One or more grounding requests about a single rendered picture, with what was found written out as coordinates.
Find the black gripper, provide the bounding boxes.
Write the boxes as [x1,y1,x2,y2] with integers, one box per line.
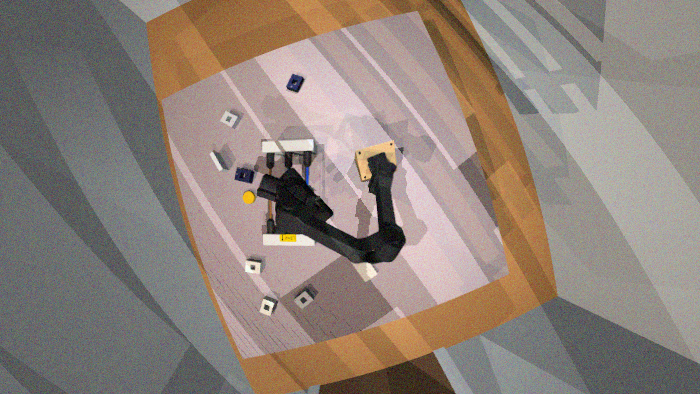
[280,168,333,222]

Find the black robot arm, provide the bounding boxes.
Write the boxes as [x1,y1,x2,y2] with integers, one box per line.
[257,152,406,264]

